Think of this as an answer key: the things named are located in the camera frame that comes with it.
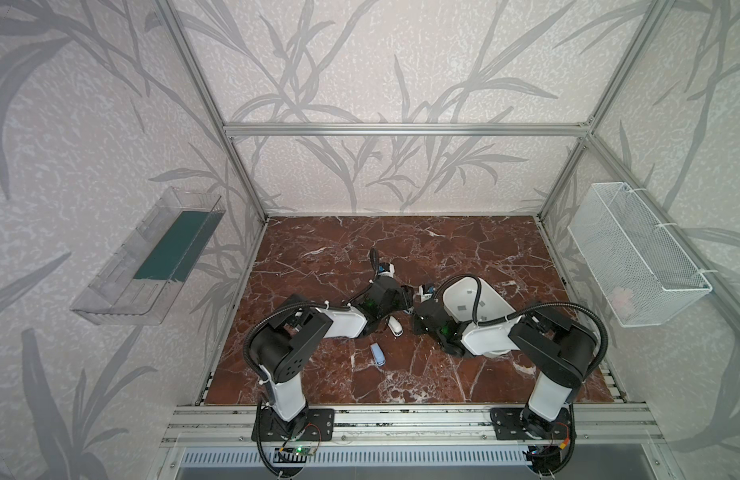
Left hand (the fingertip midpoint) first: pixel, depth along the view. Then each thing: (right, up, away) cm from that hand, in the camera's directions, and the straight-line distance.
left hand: (413, 283), depth 93 cm
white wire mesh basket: (+46, +6, -31) cm, 56 cm away
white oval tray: (+15, -5, +1) cm, 16 cm away
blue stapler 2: (-6, -12, -4) cm, 14 cm away
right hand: (0, -7, +2) cm, 7 cm away
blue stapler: (-10, -19, -10) cm, 24 cm away
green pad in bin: (-54, +12, -27) cm, 62 cm away
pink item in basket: (+50, -1, -21) cm, 54 cm away
